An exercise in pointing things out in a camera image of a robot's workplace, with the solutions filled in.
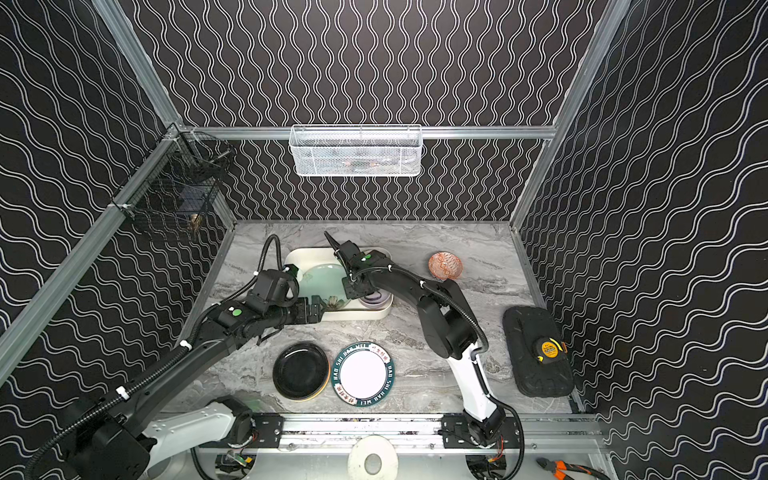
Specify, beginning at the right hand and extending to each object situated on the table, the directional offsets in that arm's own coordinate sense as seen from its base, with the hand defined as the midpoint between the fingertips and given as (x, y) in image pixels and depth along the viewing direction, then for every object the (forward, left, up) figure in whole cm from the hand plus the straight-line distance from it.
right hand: (359, 291), depth 95 cm
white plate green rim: (-24, -3, -5) cm, 25 cm away
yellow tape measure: (-20, -52, +3) cm, 56 cm away
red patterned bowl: (+14, -29, -4) cm, 32 cm away
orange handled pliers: (-45, -50, -6) cm, 67 cm away
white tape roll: (-41, -8, -5) cm, 42 cm away
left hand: (-12, +10, +12) cm, 19 cm away
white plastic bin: (+18, +22, -5) cm, 29 cm away
